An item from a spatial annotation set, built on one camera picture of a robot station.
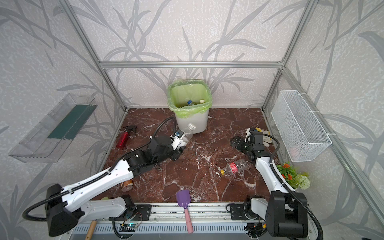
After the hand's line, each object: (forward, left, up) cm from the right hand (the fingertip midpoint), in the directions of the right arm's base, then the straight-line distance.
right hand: (236, 137), depth 88 cm
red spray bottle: (+8, +74, -10) cm, 75 cm away
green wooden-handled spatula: (-44, +72, -10) cm, 85 cm away
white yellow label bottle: (-7, +26, +16) cm, 32 cm away
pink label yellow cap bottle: (-14, -1, -11) cm, 17 cm away
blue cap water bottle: (+28, +29, +1) cm, 40 cm away
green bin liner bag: (+28, +35, +11) cm, 46 cm away
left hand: (-8, +30, +11) cm, 33 cm away
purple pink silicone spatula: (-30, +30, -13) cm, 44 cm away
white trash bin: (+13, +21, -1) cm, 25 cm away
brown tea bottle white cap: (+25, +20, +6) cm, 33 cm away
